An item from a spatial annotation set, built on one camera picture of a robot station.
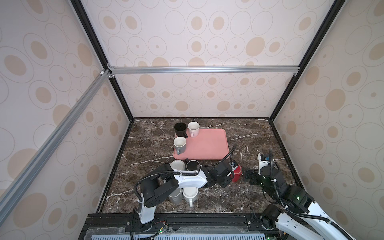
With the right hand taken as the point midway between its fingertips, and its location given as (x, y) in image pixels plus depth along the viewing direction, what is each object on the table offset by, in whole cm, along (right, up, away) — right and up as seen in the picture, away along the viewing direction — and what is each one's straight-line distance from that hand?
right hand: (255, 169), depth 74 cm
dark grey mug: (-39, -13, -3) cm, 41 cm away
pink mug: (-31, +21, +28) cm, 46 cm away
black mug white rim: (-32, -1, +11) cm, 33 cm away
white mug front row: (-32, -14, +2) cm, 35 cm away
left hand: (-8, -7, +9) cm, 14 cm away
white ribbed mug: (-40, 0, +11) cm, 41 cm away
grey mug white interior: (-39, +10, +20) cm, 46 cm away
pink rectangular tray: (-19, +10, +32) cm, 38 cm away
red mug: (-6, -8, +12) cm, 15 cm away
